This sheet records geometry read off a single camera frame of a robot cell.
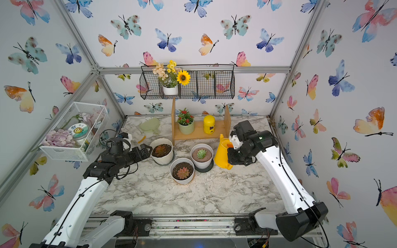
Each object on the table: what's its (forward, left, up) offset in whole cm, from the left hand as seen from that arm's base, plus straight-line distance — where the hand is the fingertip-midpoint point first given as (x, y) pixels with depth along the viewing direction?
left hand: (147, 149), depth 77 cm
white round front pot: (-1, -13, -13) cm, 18 cm away
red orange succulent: (+7, -3, -11) cm, 14 cm away
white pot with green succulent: (-2, -29, -11) cm, 31 cm away
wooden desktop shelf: (+24, -41, -13) cm, 49 cm away
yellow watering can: (-7, -36, +3) cm, 37 cm away
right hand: (-8, -41, +2) cm, 41 cm away
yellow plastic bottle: (+20, -32, -5) cm, 38 cm away
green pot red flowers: (+20, -18, -3) cm, 27 cm away
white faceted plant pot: (+1, -7, -11) cm, 13 cm away
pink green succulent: (-8, -17, -11) cm, 22 cm away
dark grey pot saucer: (-2, -29, -20) cm, 35 cm away
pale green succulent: (+3, -27, -10) cm, 29 cm away
